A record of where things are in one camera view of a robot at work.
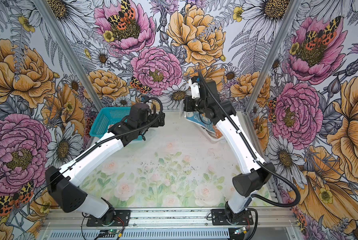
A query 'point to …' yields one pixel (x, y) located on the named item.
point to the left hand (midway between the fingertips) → (155, 118)
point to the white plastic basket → (182, 116)
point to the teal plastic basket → (106, 117)
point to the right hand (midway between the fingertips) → (185, 105)
